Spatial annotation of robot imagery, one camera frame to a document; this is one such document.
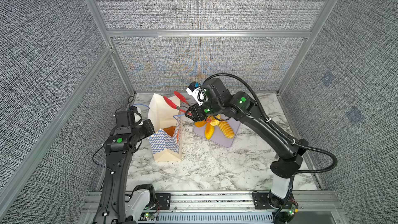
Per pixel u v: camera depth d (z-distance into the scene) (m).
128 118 0.54
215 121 0.92
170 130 0.69
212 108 0.54
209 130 0.94
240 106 0.45
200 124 0.98
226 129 0.95
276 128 0.44
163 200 0.74
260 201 0.73
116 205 0.38
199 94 0.57
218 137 0.95
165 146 0.80
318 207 0.74
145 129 0.64
